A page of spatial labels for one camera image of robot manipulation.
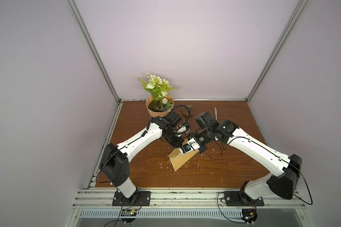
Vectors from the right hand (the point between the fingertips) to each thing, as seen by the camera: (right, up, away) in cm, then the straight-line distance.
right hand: (183, 139), depth 71 cm
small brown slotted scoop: (+1, +14, -1) cm, 14 cm away
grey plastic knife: (+29, +15, +43) cm, 54 cm away
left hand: (+1, -5, +7) cm, 9 cm away
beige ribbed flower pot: (-17, +17, +30) cm, 38 cm away
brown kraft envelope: (-2, -14, +11) cm, 18 cm away
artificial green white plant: (-14, +29, +17) cm, 36 cm away
